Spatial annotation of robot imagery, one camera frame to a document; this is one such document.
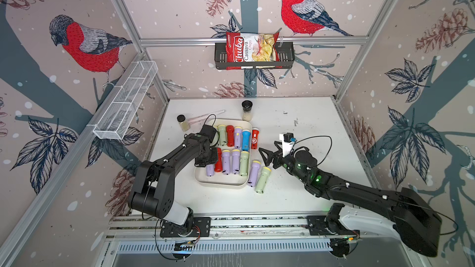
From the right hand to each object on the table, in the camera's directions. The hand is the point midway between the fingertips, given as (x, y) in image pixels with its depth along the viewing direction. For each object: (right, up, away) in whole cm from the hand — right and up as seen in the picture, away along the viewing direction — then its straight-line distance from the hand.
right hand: (266, 145), depth 78 cm
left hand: (-24, -8, +11) cm, 28 cm away
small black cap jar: (-44, +8, +23) cm, 50 cm away
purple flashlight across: (-19, -10, +11) cm, 24 cm away
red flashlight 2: (-17, 0, +22) cm, 28 cm away
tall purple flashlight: (-14, -10, +12) cm, 21 cm away
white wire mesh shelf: (-61, +10, -8) cm, 62 cm away
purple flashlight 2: (-13, +2, +23) cm, 26 cm away
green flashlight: (-10, -11, +10) cm, 18 cm away
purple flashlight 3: (-5, -15, +9) cm, 18 cm away
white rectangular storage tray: (-21, -18, +8) cm, 29 cm away
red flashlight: (-22, -12, +10) cm, 27 cm away
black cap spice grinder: (-8, +18, +24) cm, 31 cm away
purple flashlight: (-26, -13, +8) cm, 30 cm away
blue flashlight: (-9, -1, +20) cm, 22 cm away
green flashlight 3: (-22, +2, +21) cm, 30 cm away
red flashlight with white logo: (-4, 0, +20) cm, 21 cm away
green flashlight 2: (0, -14, +8) cm, 16 cm away
